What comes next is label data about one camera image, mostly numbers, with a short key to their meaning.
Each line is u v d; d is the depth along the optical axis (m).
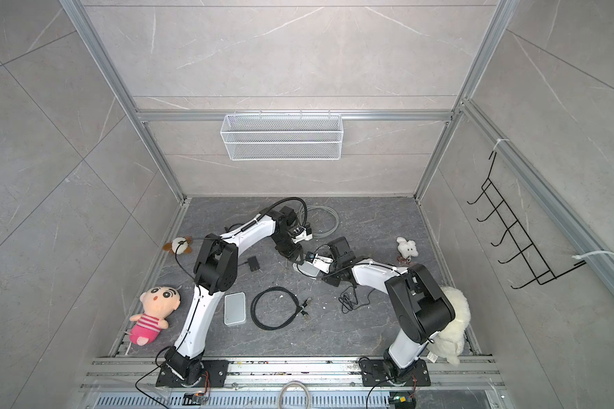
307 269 0.83
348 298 0.87
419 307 0.46
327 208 1.15
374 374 0.73
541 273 0.59
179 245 1.01
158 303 0.80
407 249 0.98
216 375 0.73
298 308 0.86
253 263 0.97
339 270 0.66
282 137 1.01
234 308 0.84
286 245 0.88
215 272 0.60
